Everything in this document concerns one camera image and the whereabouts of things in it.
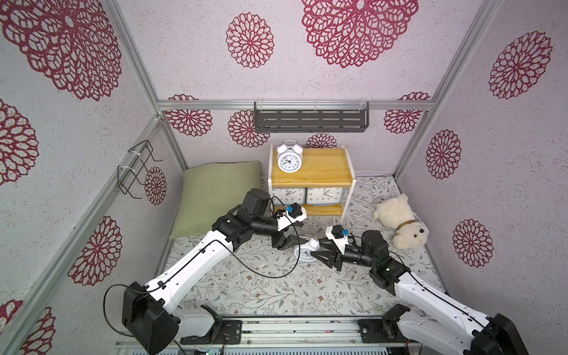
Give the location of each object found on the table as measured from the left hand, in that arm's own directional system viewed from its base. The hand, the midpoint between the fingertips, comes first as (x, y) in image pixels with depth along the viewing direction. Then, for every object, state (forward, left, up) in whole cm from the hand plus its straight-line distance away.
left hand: (299, 232), depth 70 cm
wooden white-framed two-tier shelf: (+22, -10, +7) cm, 25 cm away
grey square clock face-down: (+19, +3, -5) cm, 20 cm away
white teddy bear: (+19, -44, -18) cm, 51 cm away
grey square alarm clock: (+19, -11, -6) cm, 23 cm away
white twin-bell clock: (-3, -4, -3) cm, 6 cm away
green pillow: (+27, +38, -13) cm, 48 cm away
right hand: (-2, -5, -6) cm, 8 cm away
